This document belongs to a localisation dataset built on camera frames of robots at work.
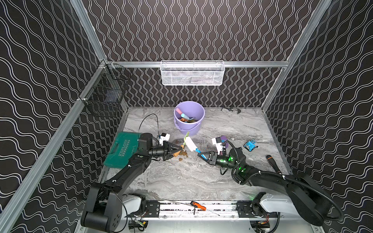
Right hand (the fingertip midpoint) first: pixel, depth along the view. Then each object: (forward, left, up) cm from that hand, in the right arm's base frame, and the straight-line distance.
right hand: (198, 155), depth 75 cm
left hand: (+1, +7, +3) cm, 7 cm away
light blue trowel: (+29, +9, -1) cm, 30 cm away
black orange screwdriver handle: (+4, -47, -17) cm, 50 cm away
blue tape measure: (+14, -34, -13) cm, 39 cm away
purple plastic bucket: (+38, +3, -4) cm, 38 cm away
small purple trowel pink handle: (+22, -19, -17) cm, 33 cm away
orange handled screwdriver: (-20, +1, -17) cm, 26 cm away
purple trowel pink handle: (+33, +13, +2) cm, 35 cm away
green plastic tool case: (+14, +45, -12) cm, 49 cm away
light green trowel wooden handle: (+5, +8, 0) cm, 10 cm away
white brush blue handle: (+6, +4, -1) cm, 7 cm away
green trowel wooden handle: (+27, +9, -3) cm, 29 cm away
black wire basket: (+38, +60, +10) cm, 72 cm away
